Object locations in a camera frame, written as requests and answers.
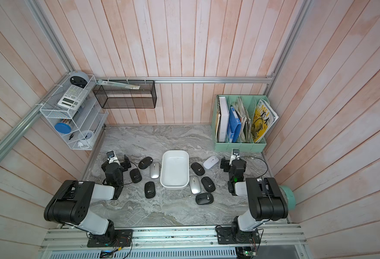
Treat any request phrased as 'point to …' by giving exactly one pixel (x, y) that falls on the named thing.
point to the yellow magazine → (264, 119)
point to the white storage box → (174, 172)
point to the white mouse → (210, 162)
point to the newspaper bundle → (245, 133)
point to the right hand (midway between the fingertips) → (232, 156)
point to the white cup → (85, 137)
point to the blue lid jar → (62, 128)
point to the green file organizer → (250, 102)
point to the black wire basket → (112, 97)
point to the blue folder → (233, 127)
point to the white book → (224, 118)
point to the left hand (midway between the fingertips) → (118, 158)
